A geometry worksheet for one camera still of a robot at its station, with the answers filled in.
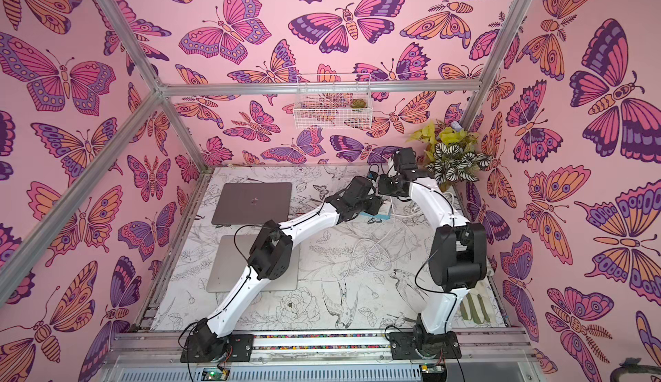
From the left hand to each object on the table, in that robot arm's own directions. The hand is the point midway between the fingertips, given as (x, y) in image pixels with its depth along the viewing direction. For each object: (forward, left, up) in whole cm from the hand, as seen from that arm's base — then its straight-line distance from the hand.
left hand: (384, 201), depth 97 cm
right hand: (+2, 0, +7) cm, 8 cm away
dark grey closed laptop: (+4, +53, -7) cm, 54 cm away
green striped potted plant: (+11, -23, +15) cm, 30 cm away
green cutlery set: (-38, -24, -8) cm, 46 cm away
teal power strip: (-3, 0, -3) cm, 5 cm away
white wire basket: (+28, +19, +25) cm, 42 cm away
